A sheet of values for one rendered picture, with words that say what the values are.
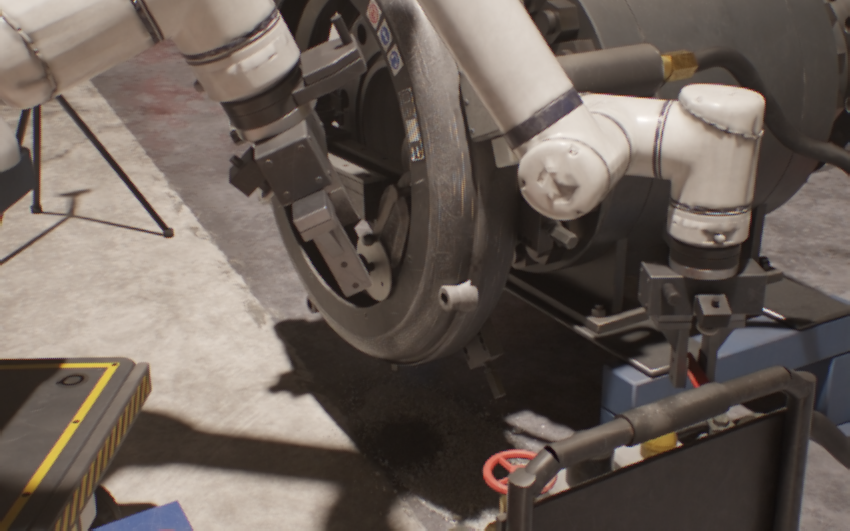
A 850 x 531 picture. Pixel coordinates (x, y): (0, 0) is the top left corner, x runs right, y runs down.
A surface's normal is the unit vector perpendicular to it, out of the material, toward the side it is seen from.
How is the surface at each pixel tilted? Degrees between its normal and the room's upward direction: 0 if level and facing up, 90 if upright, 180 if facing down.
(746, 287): 90
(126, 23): 105
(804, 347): 90
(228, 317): 0
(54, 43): 91
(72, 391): 0
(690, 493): 90
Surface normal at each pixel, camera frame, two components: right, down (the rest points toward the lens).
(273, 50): 0.69, 0.12
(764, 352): 0.53, 0.32
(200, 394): 0.00, -0.93
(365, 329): -0.85, 0.20
